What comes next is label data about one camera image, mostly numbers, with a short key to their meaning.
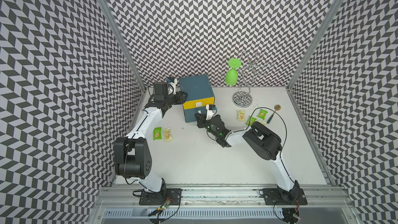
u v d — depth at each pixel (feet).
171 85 2.42
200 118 2.83
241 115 3.35
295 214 2.24
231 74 3.05
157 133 3.06
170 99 2.42
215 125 2.45
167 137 2.98
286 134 1.88
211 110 2.78
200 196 2.42
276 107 3.44
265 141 1.84
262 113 3.35
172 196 2.36
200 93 2.87
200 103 2.80
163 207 2.23
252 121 3.25
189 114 3.05
